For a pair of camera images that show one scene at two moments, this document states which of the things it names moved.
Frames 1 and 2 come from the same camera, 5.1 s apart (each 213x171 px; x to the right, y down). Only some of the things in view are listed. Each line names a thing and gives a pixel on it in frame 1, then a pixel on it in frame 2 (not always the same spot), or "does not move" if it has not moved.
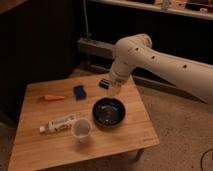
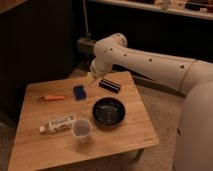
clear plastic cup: x=81 y=129 does not move
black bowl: x=108 y=112 does not move
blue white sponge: x=80 y=93 does not move
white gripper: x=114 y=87 to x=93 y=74
